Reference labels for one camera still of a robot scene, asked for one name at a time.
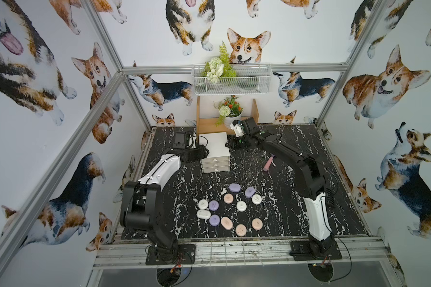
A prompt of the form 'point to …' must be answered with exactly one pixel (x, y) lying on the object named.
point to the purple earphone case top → (234, 187)
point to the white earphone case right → (256, 199)
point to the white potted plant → (230, 110)
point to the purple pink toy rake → (268, 162)
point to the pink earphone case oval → (226, 223)
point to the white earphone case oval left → (203, 214)
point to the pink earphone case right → (257, 223)
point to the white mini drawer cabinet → (218, 159)
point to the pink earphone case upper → (228, 198)
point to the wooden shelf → (207, 124)
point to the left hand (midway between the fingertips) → (204, 148)
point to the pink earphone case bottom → (240, 230)
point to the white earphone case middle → (241, 205)
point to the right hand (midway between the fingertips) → (231, 139)
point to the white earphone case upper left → (203, 204)
